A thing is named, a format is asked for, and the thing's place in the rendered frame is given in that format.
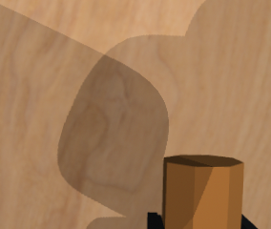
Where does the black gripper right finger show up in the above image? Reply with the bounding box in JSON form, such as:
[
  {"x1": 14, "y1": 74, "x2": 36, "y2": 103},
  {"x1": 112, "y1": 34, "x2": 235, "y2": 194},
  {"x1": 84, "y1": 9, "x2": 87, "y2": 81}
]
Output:
[{"x1": 240, "y1": 214, "x2": 258, "y2": 229}]

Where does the orange-brown faceted cylinder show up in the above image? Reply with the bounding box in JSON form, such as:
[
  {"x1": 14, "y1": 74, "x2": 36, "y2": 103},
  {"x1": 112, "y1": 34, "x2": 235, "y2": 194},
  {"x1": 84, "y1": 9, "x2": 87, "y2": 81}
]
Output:
[{"x1": 162, "y1": 155, "x2": 244, "y2": 229}]

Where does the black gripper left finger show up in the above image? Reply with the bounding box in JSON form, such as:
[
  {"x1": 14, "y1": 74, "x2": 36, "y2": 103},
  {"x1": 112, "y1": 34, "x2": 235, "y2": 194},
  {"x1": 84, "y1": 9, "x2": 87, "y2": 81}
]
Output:
[{"x1": 147, "y1": 212, "x2": 164, "y2": 229}]

